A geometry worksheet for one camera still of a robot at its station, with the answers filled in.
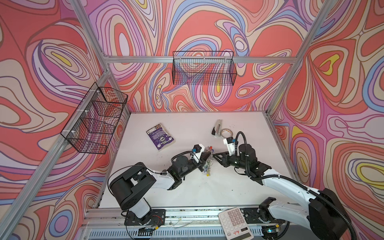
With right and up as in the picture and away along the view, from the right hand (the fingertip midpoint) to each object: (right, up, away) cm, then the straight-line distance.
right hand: (216, 158), depth 80 cm
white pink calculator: (+7, -29, -10) cm, 32 cm away
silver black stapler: (+5, +16, +26) cm, 31 cm away
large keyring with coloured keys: (-4, -1, -2) cm, 5 cm away
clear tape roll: (+12, +13, +27) cm, 32 cm away
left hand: (-2, +3, -2) cm, 4 cm away
